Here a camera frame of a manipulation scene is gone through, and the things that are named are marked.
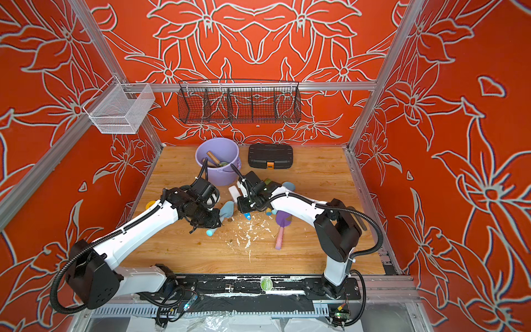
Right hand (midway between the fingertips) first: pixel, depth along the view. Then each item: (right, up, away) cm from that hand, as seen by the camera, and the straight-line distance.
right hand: (239, 203), depth 84 cm
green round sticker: (+11, -28, -10) cm, 32 cm away
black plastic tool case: (+14, +21, +21) cm, 33 cm away
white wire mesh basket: (-55, +42, +8) cm, 70 cm away
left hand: (-7, -6, -6) cm, 11 cm away
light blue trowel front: (-5, -3, -1) cm, 6 cm away
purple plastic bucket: (-12, +20, +23) cm, 32 cm away
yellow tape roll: (-43, -2, +9) cm, 44 cm away
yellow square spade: (-15, +20, +18) cm, 31 cm away
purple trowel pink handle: (+19, -8, +6) cm, 22 cm away
